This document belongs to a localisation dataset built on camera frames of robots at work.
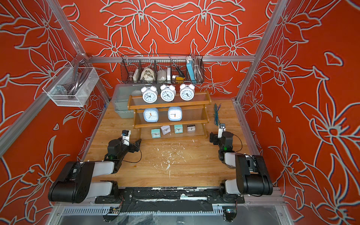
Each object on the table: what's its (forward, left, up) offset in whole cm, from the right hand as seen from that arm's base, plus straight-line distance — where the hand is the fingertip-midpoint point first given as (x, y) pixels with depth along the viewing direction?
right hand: (217, 131), depth 92 cm
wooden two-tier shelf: (+21, +13, -5) cm, 25 cm away
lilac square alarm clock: (+1, +35, 0) cm, 35 cm away
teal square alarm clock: (-2, +41, 0) cm, 41 cm away
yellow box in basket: (+30, +26, +21) cm, 45 cm away
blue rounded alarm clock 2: (+3, +28, +14) cm, 32 cm away
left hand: (-5, +56, -1) cm, 56 cm away
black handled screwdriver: (+33, +26, +25) cm, 48 cm away
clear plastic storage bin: (+20, +70, +8) cm, 73 cm away
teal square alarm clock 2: (+2, +26, -1) cm, 26 cm away
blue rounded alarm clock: (+2, +43, +14) cm, 45 cm away
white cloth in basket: (+26, +47, +27) cm, 60 cm away
